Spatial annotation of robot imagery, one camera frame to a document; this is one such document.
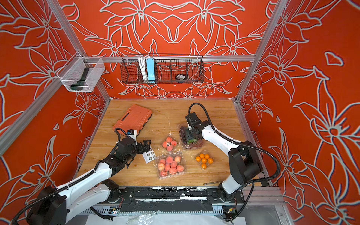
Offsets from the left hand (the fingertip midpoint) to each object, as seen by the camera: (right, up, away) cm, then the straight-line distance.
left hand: (145, 141), depth 85 cm
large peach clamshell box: (+16, -13, -4) cm, 21 cm away
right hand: (+28, +4, +4) cm, 28 cm away
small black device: (+22, +43, +11) cm, 49 cm away
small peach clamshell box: (+15, -3, +5) cm, 16 cm away
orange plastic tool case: (-11, +13, +16) cm, 24 cm away
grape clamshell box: (+29, -3, +3) cm, 29 cm away
